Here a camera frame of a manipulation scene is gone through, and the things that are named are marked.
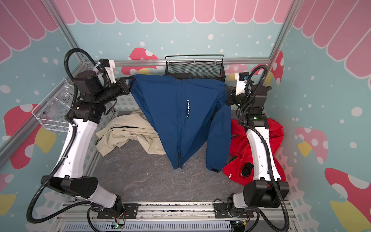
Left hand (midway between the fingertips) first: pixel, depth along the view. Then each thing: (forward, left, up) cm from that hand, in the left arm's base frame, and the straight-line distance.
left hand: (134, 80), depth 64 cm
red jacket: (-22, -54, -41) cm, 71 cm away
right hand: (+2, -42, -4) cm, 42 cm away
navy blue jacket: (-5, -23, -15) cm, 28 cm away
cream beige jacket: (+4, +13, -39) cm, 41 cm away
